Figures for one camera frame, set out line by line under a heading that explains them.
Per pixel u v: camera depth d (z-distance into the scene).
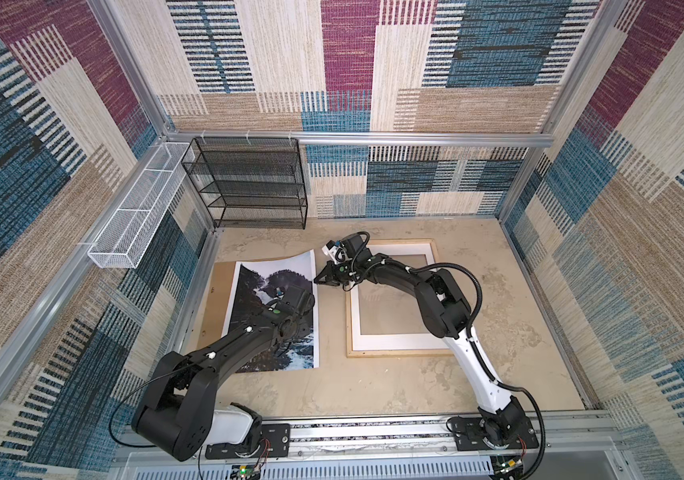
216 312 0.97
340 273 0.91
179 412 0.42
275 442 0.73
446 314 0.64
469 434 0.73
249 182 1.11
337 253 0.96
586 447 0.74
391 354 0.85
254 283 1.04
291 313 0.68
